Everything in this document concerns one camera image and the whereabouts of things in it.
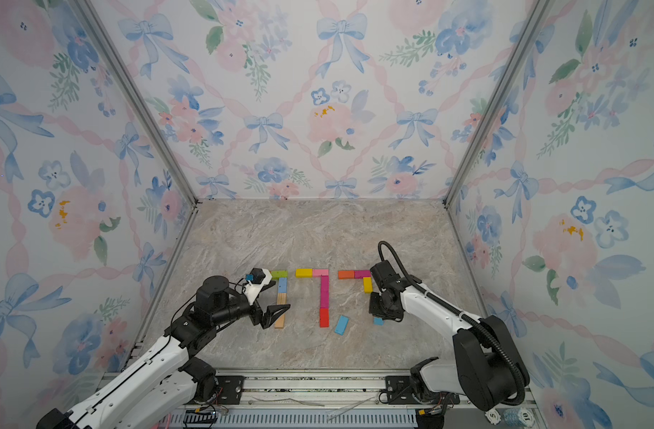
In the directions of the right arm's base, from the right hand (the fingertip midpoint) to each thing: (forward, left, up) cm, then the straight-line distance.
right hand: (379, 310), depth 87 cm
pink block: (+14, +21, -1) cm, 25 cm away
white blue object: (-28, -31, +2) cm, 42 cm away
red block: (-2, +18, -2) cm, 18 cm away
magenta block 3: (+15, +5, -2) cm, 15 cm away
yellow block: (+14, +26, -1) cm, 30 cm away
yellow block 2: (+9, +3, -1) cm, 10 cm away
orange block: (+14, +10, -2) cm, 18 cm away
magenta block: (+9, +18, -2) cm, 20 cm away
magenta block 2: (+3, +18, -1) cm, 18 cm away
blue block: (-4, +1, +1) cm, 4 cm away
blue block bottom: (-4, +12, -1) cm, 13 cm away
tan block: (+4, +32, 0) cm, 33 cm away
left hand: (-1, +29, +14) cm, 33 cm away
